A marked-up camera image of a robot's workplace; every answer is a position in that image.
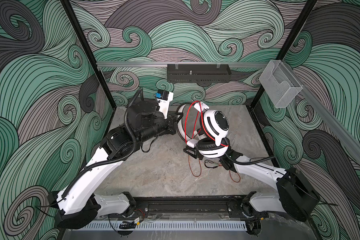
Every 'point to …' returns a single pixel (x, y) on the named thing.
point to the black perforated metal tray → (198, 73)
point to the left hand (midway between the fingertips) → (183, 113)
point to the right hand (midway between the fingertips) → (185, 149)
